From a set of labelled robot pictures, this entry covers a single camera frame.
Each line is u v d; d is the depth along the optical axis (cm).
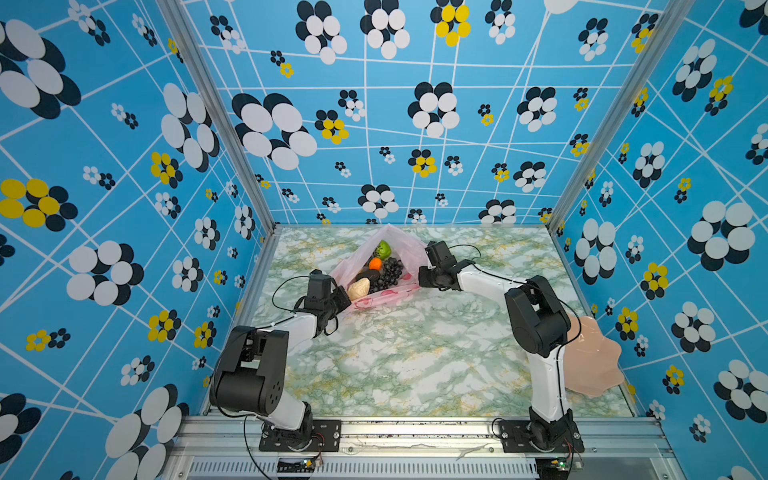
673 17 68
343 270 93
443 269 79
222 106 86
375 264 103
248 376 44
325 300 75
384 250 105
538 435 65
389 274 102
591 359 82
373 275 99
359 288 95
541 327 54
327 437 73
